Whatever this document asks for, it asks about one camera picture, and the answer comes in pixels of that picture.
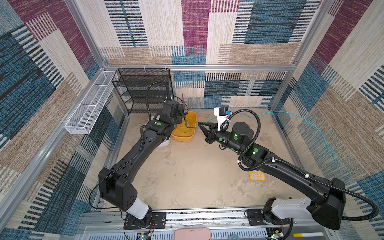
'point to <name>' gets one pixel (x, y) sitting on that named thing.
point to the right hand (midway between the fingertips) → (198, 126)
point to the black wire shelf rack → (144, 89)
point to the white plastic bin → (167, 140)
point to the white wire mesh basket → (91, 107)
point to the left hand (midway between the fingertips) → (175, 109)
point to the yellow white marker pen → (308, 234)
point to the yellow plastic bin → (185, 131)
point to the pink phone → (192, 234)
